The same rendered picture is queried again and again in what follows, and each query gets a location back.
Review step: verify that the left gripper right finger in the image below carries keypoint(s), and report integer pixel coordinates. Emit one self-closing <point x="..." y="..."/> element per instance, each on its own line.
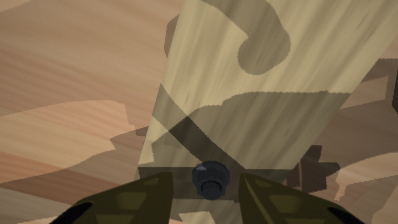
<point x="263" y="201"/>

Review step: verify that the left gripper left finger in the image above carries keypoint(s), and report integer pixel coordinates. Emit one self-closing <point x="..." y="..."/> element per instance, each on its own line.
<point x="144" y="201"/>

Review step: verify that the dark grey hex nut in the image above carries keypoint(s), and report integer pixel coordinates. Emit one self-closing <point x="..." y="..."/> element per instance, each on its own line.
<point x="210" y="171"/>

